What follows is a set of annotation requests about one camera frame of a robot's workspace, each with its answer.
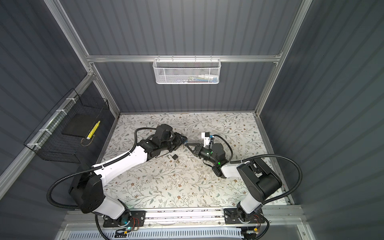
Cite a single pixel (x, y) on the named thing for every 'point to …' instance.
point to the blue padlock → (185, 141)
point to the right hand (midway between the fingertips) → (187, 147)
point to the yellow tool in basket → (93, 130)
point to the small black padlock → (175, 157)
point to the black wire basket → (49, 143)
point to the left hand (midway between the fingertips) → (188, 139)
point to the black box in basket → (82, 125)
